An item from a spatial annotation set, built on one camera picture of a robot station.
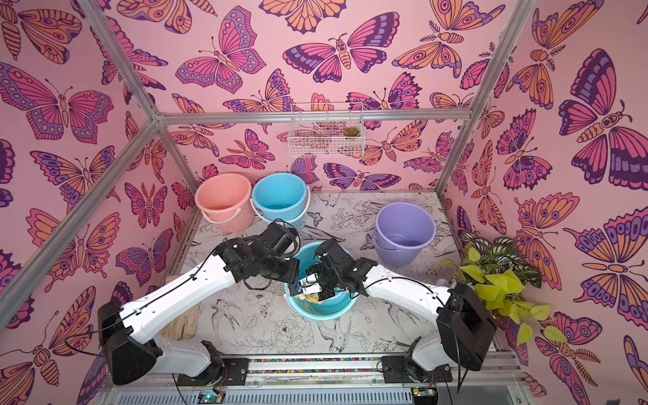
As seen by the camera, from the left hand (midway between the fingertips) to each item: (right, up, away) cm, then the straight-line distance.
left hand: (302, 271), depth 75 cm
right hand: (0, -3, +4) cm, 5 cm away
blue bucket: (+12, -12, +7) cm, 18 cm away
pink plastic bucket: (-33, +23, +26) cm, 48 cm away
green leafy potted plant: (+58, +1, 0) cm, 58 cm away
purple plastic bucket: (+36, +10, +25) cm, 45 cm away
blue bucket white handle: (-13, +25, +34) cm, 44 cm away
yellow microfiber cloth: (+3, -9, +3) cm, 10 cm away
